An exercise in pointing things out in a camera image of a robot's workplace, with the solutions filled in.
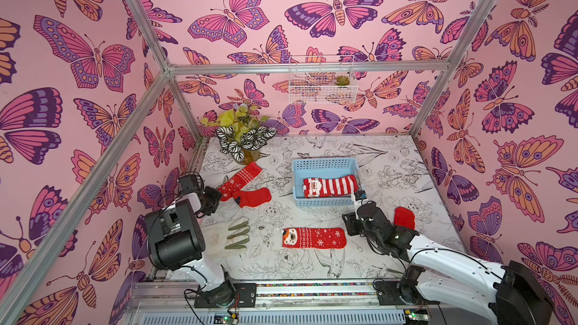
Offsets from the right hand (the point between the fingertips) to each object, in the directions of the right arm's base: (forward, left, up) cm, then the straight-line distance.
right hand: (346, 214), depth 84 cm
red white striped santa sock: (+14, +11, -5) cm, 19 cm away
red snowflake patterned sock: (+14, +50, -7) cm, 53 cm away
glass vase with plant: (+26, +41, +16) cm, 51 cm away
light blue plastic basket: (+25, +7, -5) cm, 26 cm away
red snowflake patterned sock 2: (+3, -26, -9) cm, 27 cm away
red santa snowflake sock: (-7, +12, -7) cm, 15 cm away
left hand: (+11, +51, -6) cm, 52 cm away
